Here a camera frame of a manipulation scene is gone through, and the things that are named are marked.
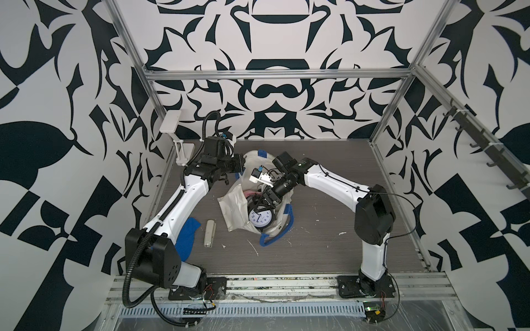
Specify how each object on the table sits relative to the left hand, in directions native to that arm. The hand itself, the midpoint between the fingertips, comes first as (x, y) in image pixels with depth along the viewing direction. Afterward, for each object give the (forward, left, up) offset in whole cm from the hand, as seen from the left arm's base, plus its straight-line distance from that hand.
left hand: (242, 156), depth 82 cm
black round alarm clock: (-21, -7, -11) cm, 24 cm away
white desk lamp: (+20, +33, -1) cm, 39 cm away
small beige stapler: (-21, +14, -21) cm, 33 cm away
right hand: (-17, -6, -8) cm, 19 cm away
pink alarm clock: (-10, -3, -11) cm, 15 cm away
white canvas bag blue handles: (-17, +3, -8) cm, 19 cm away
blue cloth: (-22, +25, -25) cm, 41 cm away
